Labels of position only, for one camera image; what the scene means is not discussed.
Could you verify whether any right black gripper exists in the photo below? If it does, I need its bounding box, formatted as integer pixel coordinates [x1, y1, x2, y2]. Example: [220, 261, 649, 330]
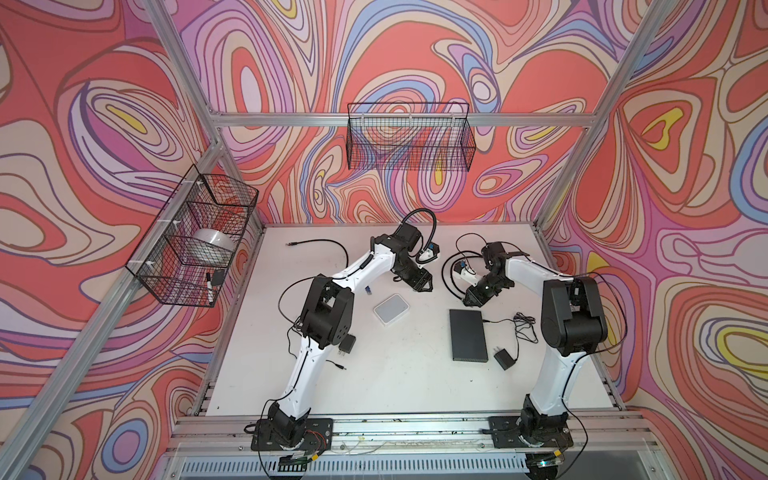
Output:
[463, 272, 512, 307]

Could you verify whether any black ethernet cable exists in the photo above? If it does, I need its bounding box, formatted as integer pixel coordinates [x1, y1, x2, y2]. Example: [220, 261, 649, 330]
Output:
[440, 232, 490, 296]
[286, 238, 350, 271]

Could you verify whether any black power adapter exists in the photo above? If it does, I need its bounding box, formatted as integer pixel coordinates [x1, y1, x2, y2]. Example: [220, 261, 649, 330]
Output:
[484, 312, 539, 371]
[327, 334, 357, 371]

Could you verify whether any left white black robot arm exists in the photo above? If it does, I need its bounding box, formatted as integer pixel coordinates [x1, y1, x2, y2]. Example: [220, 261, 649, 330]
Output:
[265, 222, 440, 437]

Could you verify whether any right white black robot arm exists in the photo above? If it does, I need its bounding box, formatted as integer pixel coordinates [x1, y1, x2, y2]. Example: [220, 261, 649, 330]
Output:
[451, 242, 608, 441]

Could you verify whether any white roll in basket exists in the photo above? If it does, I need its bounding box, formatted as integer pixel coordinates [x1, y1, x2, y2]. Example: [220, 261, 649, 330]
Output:
[193, 228, 236, 251]

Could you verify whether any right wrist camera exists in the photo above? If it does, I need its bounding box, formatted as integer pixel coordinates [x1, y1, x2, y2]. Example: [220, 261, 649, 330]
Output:
[451, 262, 481, 286]

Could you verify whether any white small network switch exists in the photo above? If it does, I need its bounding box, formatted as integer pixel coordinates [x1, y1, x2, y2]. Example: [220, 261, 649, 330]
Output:
[373, 294, 410, 326]

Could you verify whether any back black wire basket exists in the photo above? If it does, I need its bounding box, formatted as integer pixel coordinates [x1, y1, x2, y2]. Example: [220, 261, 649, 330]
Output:
[346, 100, 476, 172]

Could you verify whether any black wire basket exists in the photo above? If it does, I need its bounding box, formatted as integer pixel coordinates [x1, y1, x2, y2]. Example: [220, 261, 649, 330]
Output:
[346, 100, 476, 172]
[125, 166, 259, 308]

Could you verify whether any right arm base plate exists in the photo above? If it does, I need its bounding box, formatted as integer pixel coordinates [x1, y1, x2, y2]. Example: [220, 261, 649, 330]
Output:
[481, 415, 574, 450]

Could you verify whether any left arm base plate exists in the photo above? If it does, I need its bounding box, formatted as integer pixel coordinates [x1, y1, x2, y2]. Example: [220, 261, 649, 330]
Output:
[243, 417, 334, 453]

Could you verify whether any left black wire basket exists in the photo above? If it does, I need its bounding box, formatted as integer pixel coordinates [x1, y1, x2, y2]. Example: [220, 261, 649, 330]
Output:
[125, 166, 259, 308]

